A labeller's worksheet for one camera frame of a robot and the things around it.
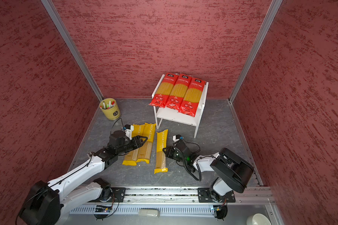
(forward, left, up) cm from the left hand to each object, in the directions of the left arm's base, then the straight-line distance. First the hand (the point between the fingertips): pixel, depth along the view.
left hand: (145, 142), depth 82 cm
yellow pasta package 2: (-2, +2, -9) cm, 10 cm away
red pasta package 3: (+15, -27, +24) cm, 39 cm away
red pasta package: (+24, -13, +23) cm, 36 cm away
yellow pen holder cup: (+24, +27, +3) cm, 36 cm away
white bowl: (-36, -56, -4) cm, 66 cm away
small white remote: (-34, -8, -9) cm, 36 cm away
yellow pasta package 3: (+3, -9, -6) cm, 12 cm away
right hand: (-3, -10, -8) cm, 13 cm away
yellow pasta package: (-6, +9, -9) cm, 14 cm away
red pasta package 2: (+12, -6, +23) cm, 27 cm away
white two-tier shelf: (+18, -11, +5) cm, 21 cm away
